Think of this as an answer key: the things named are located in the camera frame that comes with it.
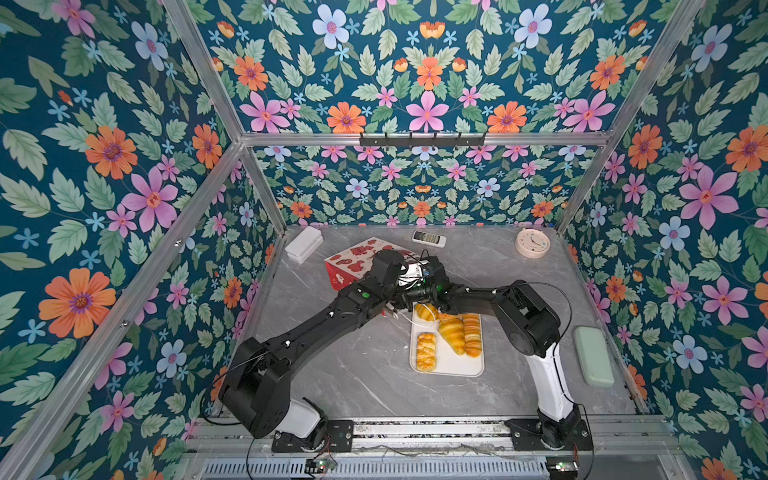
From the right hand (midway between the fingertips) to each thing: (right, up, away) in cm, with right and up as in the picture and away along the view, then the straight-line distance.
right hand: (376, 297), depth 85 cm
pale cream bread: (+23, -10, +3) cm, 25 cm away
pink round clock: (+56, +17, +26) cm, 64 cm away
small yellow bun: (+15, -5, +4) cm, 16 cm away
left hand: (+7, +13, -4) cm, 16 cm away
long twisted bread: (+29, -12, +3) cm, 31 cm away
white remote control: (+18, +18, +29) cm, 39 cm away
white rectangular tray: (+21, -19, -1) cm, 28 cm away
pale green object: (+63, -17, -2) cm, 65 cm away
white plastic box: (-30, +16, +26) cm, 43 cm away
